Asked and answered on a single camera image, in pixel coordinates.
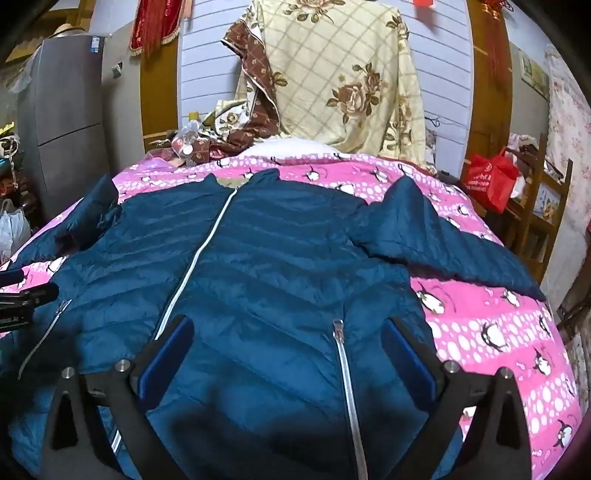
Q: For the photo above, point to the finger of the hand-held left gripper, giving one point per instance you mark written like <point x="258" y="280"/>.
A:
<point x="11" y="277"/>
<point x="39" y="294"/>

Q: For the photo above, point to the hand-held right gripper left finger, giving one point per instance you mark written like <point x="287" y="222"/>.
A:
<point x="167" y="355"/>

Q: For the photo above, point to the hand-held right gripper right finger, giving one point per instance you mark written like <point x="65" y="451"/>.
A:
<point x="408" y="357"/>

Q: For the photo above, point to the blue down jacket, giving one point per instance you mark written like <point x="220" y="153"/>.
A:
<point x="277" y="277"/>

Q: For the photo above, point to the white plastic bag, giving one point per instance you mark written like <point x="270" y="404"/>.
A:
<point x="13" y="230"/>

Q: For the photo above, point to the pink penguin print blanket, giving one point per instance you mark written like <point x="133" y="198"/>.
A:
<point x="485" y="323"/>

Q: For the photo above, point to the grey refrigerator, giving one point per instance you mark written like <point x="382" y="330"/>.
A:
<point x="64" y="115"/>

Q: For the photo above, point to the wooden chair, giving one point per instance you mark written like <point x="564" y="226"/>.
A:
<point x="538" y="217"/>

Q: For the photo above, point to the red shopping bag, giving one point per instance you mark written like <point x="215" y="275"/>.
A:
<point x="491" y="180"/>

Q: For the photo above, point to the clear plastic bag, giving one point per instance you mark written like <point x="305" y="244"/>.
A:
<point x="187" y="138"/>

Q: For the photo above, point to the white pillow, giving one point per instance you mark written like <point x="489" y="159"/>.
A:
<point x="295" y="147"/>

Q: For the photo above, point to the beige hat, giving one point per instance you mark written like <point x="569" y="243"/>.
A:
<point x="68" y="30"/>

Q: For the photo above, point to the pink floral curtain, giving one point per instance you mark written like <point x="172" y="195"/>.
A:
<point x="570" y="152"/>

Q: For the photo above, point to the red tasselled hanging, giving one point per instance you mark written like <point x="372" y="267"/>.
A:
<point x="154" y="23"/>

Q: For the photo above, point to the cream floral quilt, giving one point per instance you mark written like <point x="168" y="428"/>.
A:
<point x="323" y="69"/>

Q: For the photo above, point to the brown patterned quilt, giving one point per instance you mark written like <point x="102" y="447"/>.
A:
<point x="259" y="62"/>

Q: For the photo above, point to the red knot ornament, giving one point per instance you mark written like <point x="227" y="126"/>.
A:
<point x="496" y="32"/>

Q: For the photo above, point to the framed wall picture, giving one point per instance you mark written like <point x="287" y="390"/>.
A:
<point x="533" y="71"/>

